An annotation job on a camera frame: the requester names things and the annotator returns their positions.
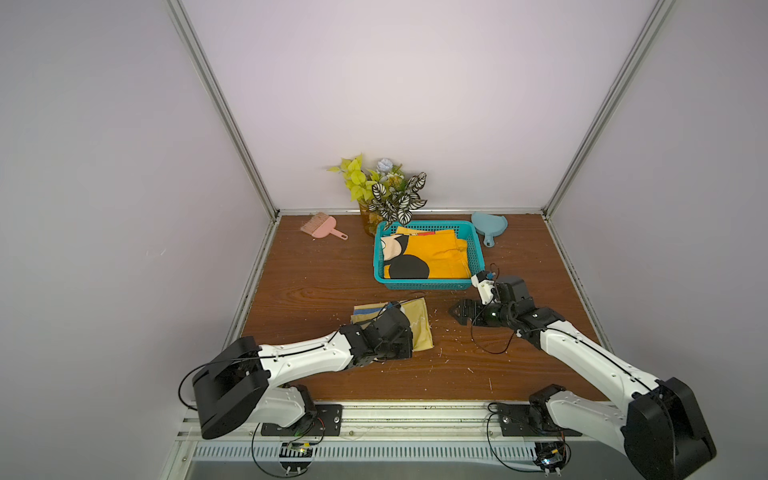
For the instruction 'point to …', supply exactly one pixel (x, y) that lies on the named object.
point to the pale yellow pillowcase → (415, 311)
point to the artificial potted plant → (386, 195)
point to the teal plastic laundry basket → (469, 230)
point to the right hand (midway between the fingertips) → (461, 305)
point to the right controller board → (550, 455)
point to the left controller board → (295, 457)
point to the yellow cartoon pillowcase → (413, 253)
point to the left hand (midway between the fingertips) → (420, 350)
